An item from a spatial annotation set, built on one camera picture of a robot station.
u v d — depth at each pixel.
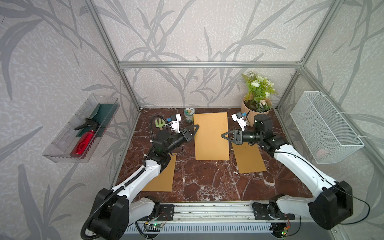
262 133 0.59
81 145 0.59
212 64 0.96
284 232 0.70
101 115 0.75
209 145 0.71
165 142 0.58
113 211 0.39
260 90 0.91
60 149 0.58
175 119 0.68
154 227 0.72
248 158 0.93
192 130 0.72
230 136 0.68
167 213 0.73
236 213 0.75
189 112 1.08
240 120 0.67
